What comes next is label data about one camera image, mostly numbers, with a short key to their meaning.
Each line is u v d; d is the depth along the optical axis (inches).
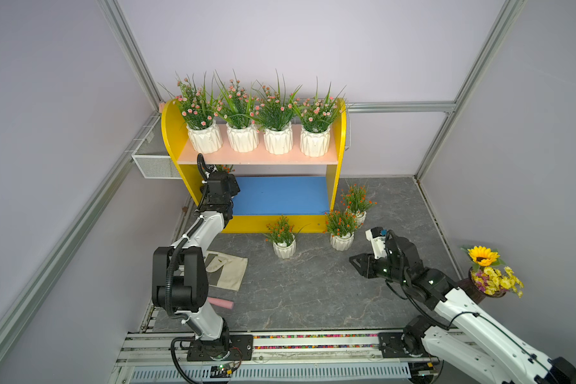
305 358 28.6
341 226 34.0
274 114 25.4
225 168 34.0
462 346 22.2
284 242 35.7
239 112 25.9
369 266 25.9
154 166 31.0
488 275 25.2
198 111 24.4
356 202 35.9
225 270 35.6
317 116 24.4
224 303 32.1
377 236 26.8
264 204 37.9
